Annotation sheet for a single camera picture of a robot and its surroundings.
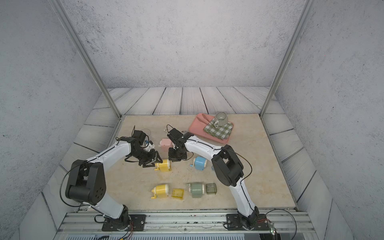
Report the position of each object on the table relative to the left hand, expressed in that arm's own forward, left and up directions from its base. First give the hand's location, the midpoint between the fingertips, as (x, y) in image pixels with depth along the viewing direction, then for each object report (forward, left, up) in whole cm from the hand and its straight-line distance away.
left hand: (161, 162), depth 86 cm
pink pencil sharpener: (+13, -1, -1) cm, 13 cm away
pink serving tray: (+38, -24, -7) cm, 45 cm away
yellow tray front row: (-15, -10, -8) cm, 19 cm away
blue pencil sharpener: (-1, -22, 0) cm, 22 cm away
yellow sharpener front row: (-16, -2, 0) cm, 16 cm away
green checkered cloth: (+27, -39, -7) cm, 48 cm away
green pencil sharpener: (-16, -20, +1) cm, 25 cm away
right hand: (0, -4, -3) cm, 5 cm away
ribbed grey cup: (+37, -40, -3) cm, 55 cm away
